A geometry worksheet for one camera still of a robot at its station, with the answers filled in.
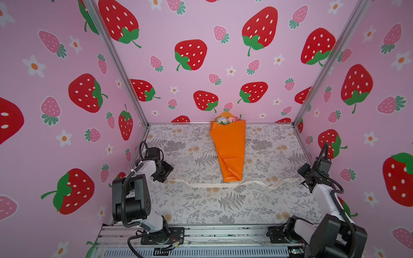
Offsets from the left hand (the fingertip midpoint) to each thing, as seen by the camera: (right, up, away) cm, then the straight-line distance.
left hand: (170, 171), depth 93 cm
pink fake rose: (+40, +34, +24) cm, 58 cm away
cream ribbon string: (+38, -7, -3) cm, 38 cm away
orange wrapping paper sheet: (+37, +18, +15) cm, 44 cm away
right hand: (+76, +4, -9) cm, 77 cm away
